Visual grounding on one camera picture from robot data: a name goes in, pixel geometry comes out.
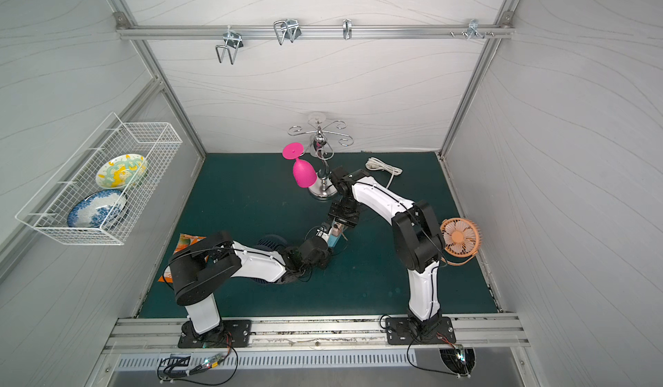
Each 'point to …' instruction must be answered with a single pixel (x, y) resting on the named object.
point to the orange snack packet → (184, 242)
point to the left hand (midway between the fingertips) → (330, 248)
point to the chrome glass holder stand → (324, 187)
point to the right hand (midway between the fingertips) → (334, 223)
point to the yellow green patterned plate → (121, 171)
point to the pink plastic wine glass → (303, 171)
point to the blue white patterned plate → (100, 209)
